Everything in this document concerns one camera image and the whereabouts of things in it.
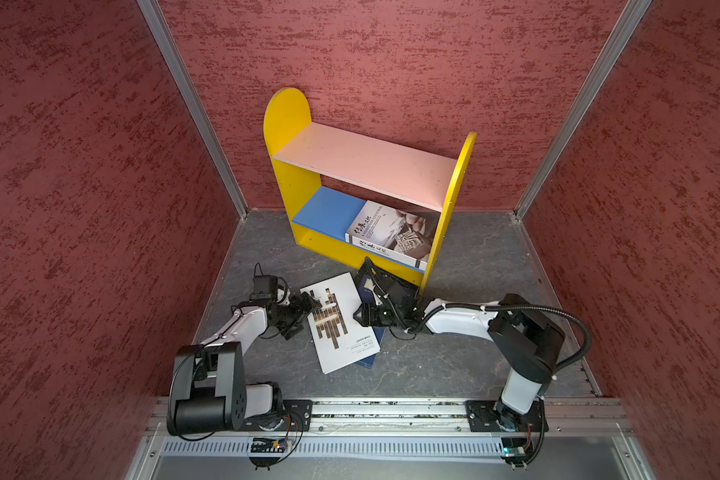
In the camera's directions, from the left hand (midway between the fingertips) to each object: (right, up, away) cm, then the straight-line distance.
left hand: (314, 319), depth 88 cm
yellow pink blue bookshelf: (+12, +39, +18) cm, 45 cm away
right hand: (+14, -1, -1) cm, 14 cm away
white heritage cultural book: (+27, +25, +2) cm, 37 cm away
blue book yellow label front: (+17, -11, -5) cm, 21 cm away
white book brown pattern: (+8, -4, -5) cm, 10 cm away
